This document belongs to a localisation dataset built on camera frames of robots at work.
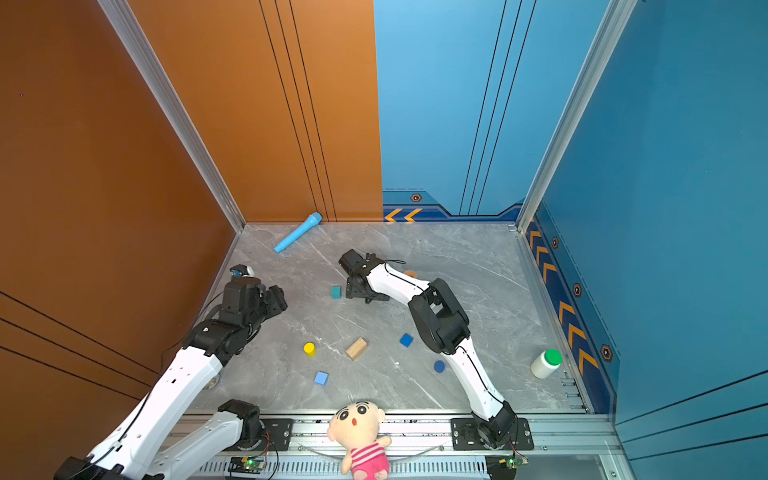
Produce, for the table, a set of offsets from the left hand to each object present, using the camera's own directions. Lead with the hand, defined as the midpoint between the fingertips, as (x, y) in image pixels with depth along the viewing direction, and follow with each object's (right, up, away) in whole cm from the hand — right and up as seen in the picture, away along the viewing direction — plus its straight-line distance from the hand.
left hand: (274, 291), depth 80 cm
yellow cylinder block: (+8, -17, +6) cm, 20 cm away
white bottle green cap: (+72, -18, -3) cm, 74 cm away
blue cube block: (+36, -16, +10) cm, 40 cm away
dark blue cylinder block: (+45, -22, +5) cm, 50 cm away
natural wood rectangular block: (+21, -17, +5) cm, 28 cm away
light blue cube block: (+12, -24, +2) cm, 27 cm away
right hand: (+22, -4, +21) cm, 30 cm away
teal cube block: (+13, -3, +19) cm, 23 cm away
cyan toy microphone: (0, +24, +40) cm, 46 cm away
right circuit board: (+61, -39, -10) cm, 73 cm away
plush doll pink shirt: (+23, -29, -12) cm, 39 cm away
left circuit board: (-2, -40, -9) cm, 41 cm away
